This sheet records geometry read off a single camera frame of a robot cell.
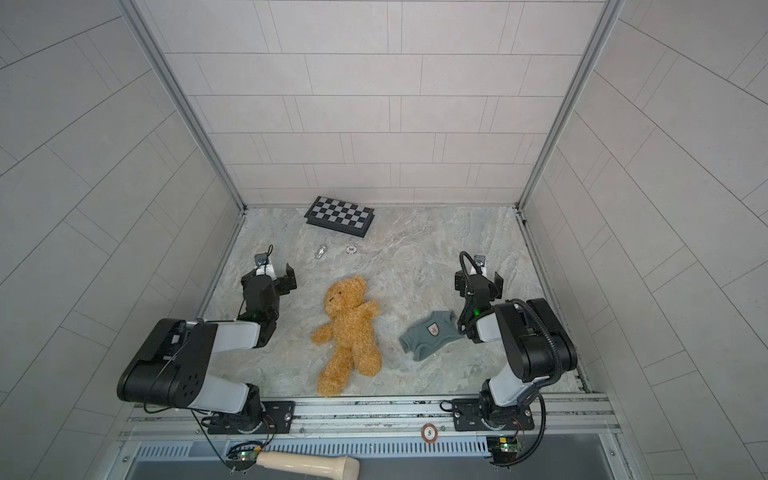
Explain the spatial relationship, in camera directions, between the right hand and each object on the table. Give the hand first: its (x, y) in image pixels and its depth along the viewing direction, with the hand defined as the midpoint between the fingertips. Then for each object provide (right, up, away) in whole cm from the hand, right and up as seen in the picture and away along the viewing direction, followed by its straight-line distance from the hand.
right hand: (478, 268), depth 94 cm
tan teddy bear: (-37, -15, -17) cm, 44 cm away
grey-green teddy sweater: (-14, -16, -9) cm, 23 cm away
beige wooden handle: (-40, -37, -32) cm, 63 cm away
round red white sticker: (-18, -35, -25) cm, 47 cm away
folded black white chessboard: (-45, +17, +15) cm, 50 cm away
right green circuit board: (-1, -38, -26) cm, 46 cm away
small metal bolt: (-52, +5, +8) cm, 53 cm away
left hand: (-62, +3, -4) cm, 62 cm away
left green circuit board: (-60, -37, -29) cm, 76 cm away
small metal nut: (-42, +6, +9) cm, 43 cm away
